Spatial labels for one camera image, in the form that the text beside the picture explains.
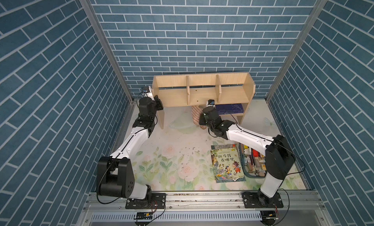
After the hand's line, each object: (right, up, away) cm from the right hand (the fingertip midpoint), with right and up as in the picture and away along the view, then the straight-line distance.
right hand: (201, 115), depth 88 cm
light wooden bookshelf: (+20, +14, +7) cm, 25 cm away
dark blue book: (+16, +4, +8) cm, 19 cm away
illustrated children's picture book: (+15, -29, -2) cm, 33 cm away
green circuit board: (-30, -50, -16) cm, 60 cm away
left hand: (-23, +12, -5) cm, 27 cm away
